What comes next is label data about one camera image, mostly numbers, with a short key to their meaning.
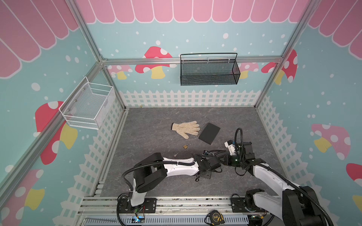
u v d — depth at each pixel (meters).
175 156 0.92
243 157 0.68
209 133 1.05
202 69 0.95
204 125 1.09
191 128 1.06
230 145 0.80
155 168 0.51
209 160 0.66
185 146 0.97
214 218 0.68
